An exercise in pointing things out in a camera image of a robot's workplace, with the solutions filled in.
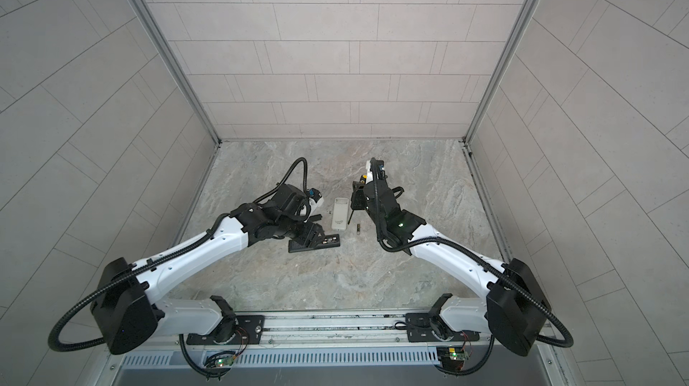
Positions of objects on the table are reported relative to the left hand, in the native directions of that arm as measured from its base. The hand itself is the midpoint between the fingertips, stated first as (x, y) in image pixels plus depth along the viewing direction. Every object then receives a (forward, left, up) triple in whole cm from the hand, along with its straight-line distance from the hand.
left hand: (325, 230), depth 78 cm
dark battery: (+6, -10, -12) cm, 17 cm away
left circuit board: (-31, +23, -8) cm, 39 cm away
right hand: (+11, -8, +8) cm, 15 cm away
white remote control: (+11, -3, -10) cm, 15 cm away
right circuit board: (-29, -36, -11) cm, 47 cm away
